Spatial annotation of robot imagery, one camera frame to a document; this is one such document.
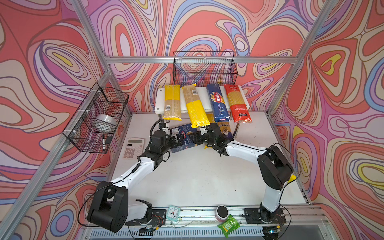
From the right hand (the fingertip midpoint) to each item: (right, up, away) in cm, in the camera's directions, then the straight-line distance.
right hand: (192, 137), depth 89 cm
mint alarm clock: (-10, -37, -16) cm, 41 cm away
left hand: (-7, +1, -4) cm, 9 cm away
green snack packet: (+18, -41, -19) cm, 48 cm away
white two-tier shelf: (-18, +21, -9) cm, 29 cm away
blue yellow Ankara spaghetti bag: (+22, +4, +8) cm, 24 cm away
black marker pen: (-44, -2, -17) cm, 47 cm away
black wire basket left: (-51, +21, -7) cm, 56 cm away
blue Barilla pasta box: (-3, +4, +2) cm, 6 cm away
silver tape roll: (-42, +8, -20) cm, 47 cm away
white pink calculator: (-38, -8, +7) cm, 40 cm away
